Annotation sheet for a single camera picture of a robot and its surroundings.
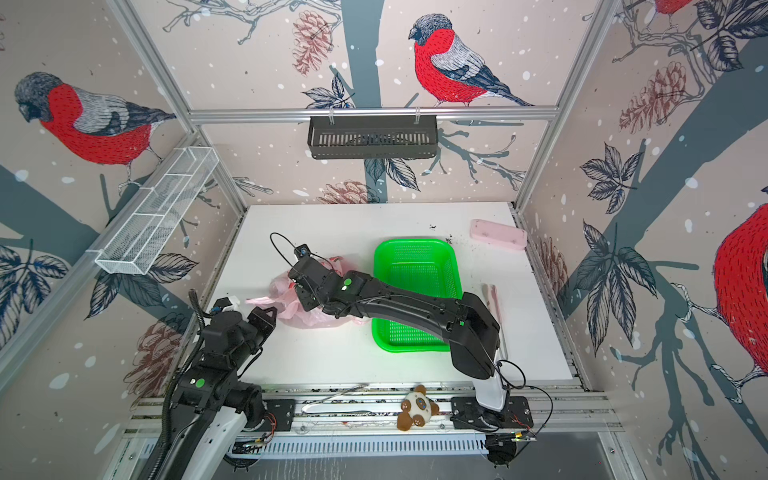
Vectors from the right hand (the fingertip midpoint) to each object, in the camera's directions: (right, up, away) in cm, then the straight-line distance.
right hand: (304, 288), depth 77 cm
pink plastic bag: (-4, -5, +1) cm, 6 cm away
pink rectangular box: (+63, +14, +32) cm, 72 cm away
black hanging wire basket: (+17, +50, +29) cm, 59 cm away
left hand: (-7, -5, -1) cm, 8 cm away
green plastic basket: (+36, +3, +26) cm, 45 cm away
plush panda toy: (+30, -29, -5) cm, 42 cm away
